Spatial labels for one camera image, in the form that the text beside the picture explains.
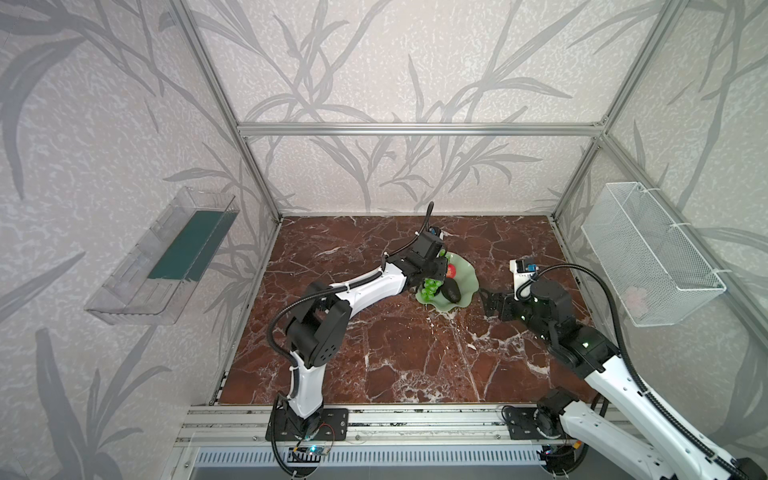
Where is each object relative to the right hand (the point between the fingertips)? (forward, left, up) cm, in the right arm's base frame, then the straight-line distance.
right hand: (496, 278), depth 76 cm
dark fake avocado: (+7, +9, -18) cm, 21 cm away
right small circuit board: (-36, -15, -27) cm, 47 cm away
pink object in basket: (-6, -34, -2) cm, 34 cm away
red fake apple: (+14, +8, -18) cm, 25 cm away
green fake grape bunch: (+5, +16, -13) cm, 21 cm away
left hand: (+13, +10, -8) cm, 18 cm away
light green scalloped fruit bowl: (+10, +3, -18) cm, 21 cm away
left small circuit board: (-35, +48, -23) cm, 64 cm away
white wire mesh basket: (-6, -30, +11) cm, 33 cm away
